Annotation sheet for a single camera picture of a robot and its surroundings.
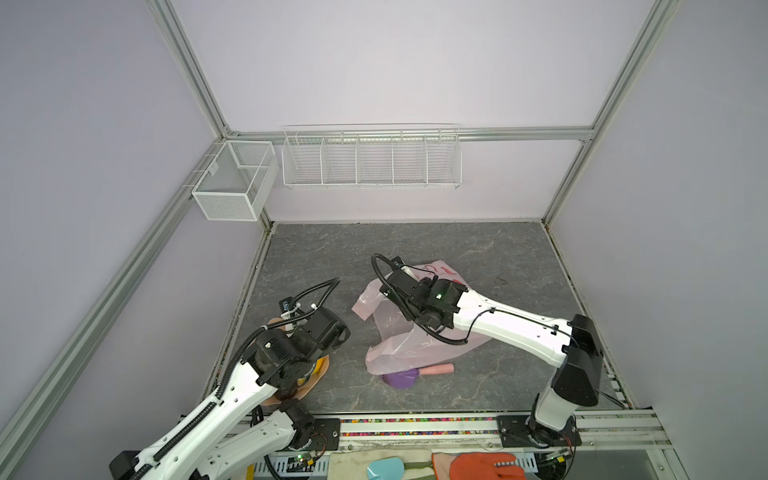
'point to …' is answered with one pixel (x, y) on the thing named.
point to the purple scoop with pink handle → (408, 377)
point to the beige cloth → (353, 465)
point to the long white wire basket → (372, 156)
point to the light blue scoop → (388, 468)
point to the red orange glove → (481, 466)
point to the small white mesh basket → (238, 182)
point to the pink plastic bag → (405, 341)
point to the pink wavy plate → (306, 386)
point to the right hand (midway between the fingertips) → (415, 292)
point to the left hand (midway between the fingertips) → (315, 344)
